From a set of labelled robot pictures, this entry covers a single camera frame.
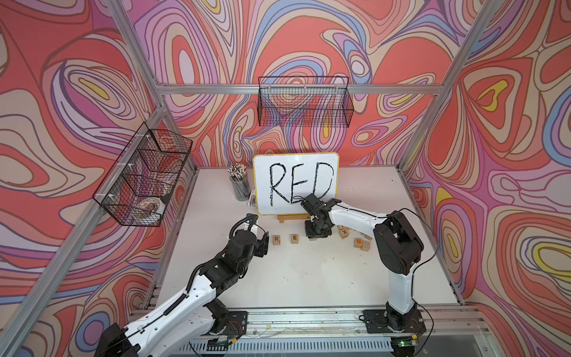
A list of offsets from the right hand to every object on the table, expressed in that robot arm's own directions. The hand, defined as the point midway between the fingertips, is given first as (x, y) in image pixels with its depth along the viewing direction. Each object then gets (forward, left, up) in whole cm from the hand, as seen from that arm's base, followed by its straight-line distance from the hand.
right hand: (313, 240), depth 92 cm
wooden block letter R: (0, +16, +2) cm, 16 cm away
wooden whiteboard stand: (+10, +7, +4) cm, 13 cm away
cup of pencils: (+23, +31, +11) cm, 41 cm away
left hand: (-3, +20, +14) cm, 25 cm away
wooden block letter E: (0, +8, +2) cm, 8 cm away
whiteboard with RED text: (+17, +12, +19) cm, 29 cm away
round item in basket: (0, +55, +28) cm, 62 cm away
